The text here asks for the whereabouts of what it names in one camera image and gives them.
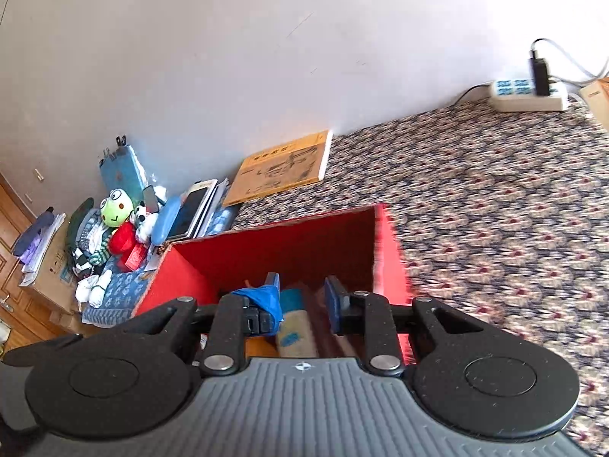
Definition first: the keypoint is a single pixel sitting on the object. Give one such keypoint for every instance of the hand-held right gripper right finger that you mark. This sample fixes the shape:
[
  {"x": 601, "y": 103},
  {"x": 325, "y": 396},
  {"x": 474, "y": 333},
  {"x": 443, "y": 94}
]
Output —
[{"x": 335, "y": 307}]

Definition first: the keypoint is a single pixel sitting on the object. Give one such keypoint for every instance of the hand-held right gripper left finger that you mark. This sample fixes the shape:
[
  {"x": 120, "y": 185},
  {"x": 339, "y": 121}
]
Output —
[{"x": 266, "y": 300}]

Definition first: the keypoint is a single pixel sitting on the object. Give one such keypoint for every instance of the white bottle with blue cap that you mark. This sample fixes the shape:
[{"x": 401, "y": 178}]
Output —
[{"x": 295, "y": 328}]

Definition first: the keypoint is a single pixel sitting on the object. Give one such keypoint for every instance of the red cardboard box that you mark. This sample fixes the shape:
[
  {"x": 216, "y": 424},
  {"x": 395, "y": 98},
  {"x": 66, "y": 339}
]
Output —
[{"x": 285, "y": 247}]

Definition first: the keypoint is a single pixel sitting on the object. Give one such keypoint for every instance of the wooden door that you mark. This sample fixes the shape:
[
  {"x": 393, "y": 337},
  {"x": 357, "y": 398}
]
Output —
[{"x": 14, "y": 304}]

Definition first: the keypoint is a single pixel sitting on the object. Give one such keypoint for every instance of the blue floral cloth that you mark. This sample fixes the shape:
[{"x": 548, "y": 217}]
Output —
[{"x": 119, "y": 290}]

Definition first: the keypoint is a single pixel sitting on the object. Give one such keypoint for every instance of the dark blue object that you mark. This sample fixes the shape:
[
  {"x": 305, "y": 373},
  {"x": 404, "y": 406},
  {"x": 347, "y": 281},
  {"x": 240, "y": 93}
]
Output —
[{"x": 33, "y": 231}]

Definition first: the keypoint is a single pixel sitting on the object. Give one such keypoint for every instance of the yellow book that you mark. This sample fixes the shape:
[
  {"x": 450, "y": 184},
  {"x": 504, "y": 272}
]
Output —
[{"x": 280, "y": 166}]

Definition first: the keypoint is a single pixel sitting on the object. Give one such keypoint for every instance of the dark green pouch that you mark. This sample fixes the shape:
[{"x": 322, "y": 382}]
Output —
[{"x": 78, "y": 219}]

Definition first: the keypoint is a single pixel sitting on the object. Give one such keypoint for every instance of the red plush heart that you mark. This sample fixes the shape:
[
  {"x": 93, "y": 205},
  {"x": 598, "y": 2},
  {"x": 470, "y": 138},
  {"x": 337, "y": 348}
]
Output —
[{"x": 124, "y": 240}]

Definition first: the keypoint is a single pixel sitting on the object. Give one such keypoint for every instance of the panda plush toy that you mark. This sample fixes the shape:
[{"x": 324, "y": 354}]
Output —
[{"x": 142, "y": 221}]

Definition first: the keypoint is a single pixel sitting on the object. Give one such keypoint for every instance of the dark floral cloth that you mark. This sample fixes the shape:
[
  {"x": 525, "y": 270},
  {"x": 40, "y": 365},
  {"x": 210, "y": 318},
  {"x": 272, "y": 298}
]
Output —
[{"x": 476, "y": 223}]

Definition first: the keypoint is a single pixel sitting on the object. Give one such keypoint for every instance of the green frog plush toy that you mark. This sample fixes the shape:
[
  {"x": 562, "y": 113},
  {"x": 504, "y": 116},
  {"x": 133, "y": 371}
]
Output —
[{"x": 116, "y": 207}]

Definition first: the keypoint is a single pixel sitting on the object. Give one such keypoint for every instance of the blue notebook with binder clips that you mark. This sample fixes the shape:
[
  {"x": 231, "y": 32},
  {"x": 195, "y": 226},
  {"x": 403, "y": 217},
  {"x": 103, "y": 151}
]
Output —
[{"x": 121, "y": 166}]

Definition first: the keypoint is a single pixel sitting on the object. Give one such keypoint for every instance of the white power strip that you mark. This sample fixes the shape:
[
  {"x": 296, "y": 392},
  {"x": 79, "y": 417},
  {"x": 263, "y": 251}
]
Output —
[{"x": 518, "y": 97}]

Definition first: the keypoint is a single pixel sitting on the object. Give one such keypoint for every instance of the black charger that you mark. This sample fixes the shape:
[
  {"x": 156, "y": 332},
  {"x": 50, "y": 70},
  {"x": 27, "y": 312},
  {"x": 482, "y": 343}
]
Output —
[{"x": 540, "y": 76}]

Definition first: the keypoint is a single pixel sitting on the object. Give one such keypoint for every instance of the brown paper parcel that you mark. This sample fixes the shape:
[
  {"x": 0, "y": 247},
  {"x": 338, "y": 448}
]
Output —
[{"x": 599, "y": 100}]

